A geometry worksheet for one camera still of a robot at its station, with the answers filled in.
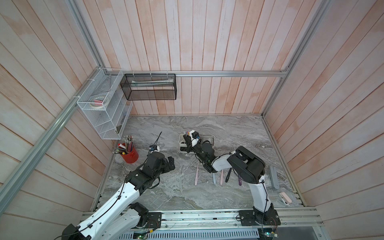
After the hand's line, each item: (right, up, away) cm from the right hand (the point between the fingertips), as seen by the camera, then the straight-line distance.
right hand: (184, 135), depth 90 cm
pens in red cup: (-33, -7, -4) cm, 34 cm away
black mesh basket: (-25, +34, +14) cm, 45 cm away
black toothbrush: (+26, -25, -2) cm, 36 cm away
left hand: (-9, -15, -10) cm, 20 cm away
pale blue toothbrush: (+18, -25, -2) cm, 31 cm away
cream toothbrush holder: (-1, -6, +1) cm, 6 cm away
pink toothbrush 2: (+22, -26, -5) cm, 35 cm away
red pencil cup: (-32, -13, -2) cm, 34 cm away
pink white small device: (+55, -34, -13) cm, 66 cm away
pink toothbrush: (+8, -23, -1) cm, 24 cm away
